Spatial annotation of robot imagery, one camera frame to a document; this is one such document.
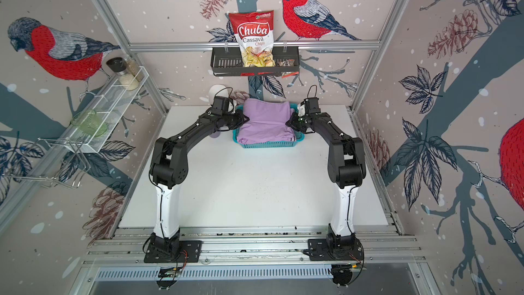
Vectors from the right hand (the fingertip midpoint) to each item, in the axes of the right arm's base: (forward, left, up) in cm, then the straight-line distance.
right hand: (286, 121), depth 101 cm
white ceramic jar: (+18, +38, +5) cm, 42 cm away
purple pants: (-2, +10, +1) cm, 10 cm away
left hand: (0, +17, +5) cm, 17 cm away
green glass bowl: (-23, +71, +24) cm, 79 cm away
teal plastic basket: (-8, -6, -1) cm, 10 cm away
